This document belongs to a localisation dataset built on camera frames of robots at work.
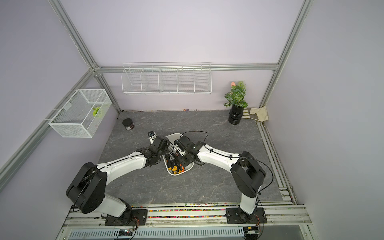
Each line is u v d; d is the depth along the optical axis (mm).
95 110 807
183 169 854
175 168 845
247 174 461
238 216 736
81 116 821
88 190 431
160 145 695
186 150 665
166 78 997
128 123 1082
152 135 800
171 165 862
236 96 913
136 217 737
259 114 1197
